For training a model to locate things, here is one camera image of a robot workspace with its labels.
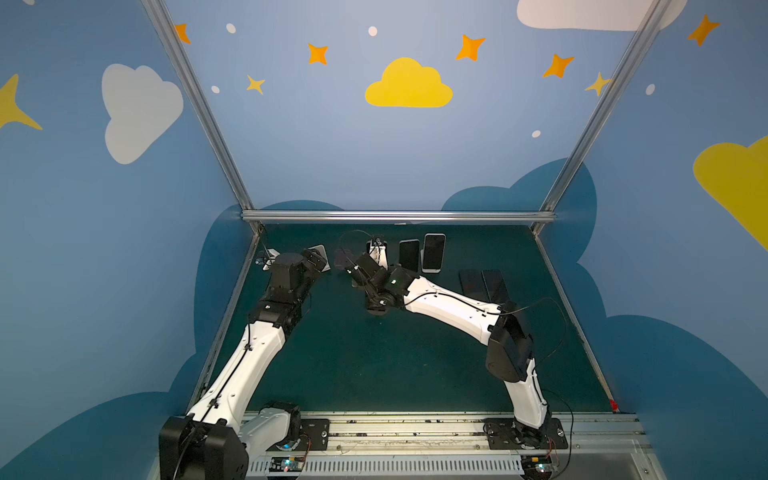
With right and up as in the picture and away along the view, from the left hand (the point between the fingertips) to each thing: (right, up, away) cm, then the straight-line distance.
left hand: (317, 260), depth 80 cm
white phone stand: (-4, +3, +24) cm, 25 cm away
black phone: (+27, +3, +18) cm, 32 cm away
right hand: (+15, -2, +5) cm, 16 cm away
